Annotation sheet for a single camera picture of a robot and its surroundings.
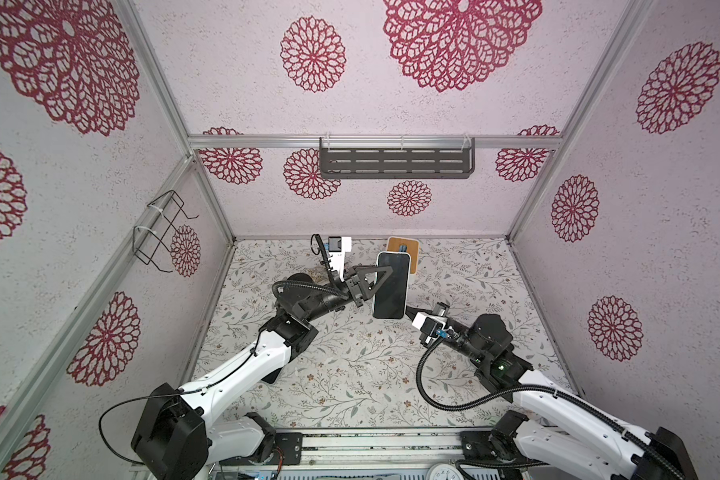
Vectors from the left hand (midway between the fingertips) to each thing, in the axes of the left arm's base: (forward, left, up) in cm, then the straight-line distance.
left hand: (390, 272), depth 63 cm
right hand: (-2, -4, -6) cm, 8 cm away
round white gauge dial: (-32, -12, -33) cm, 47 cm away
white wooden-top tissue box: (+38, -14, -33) cm, 52 cm away
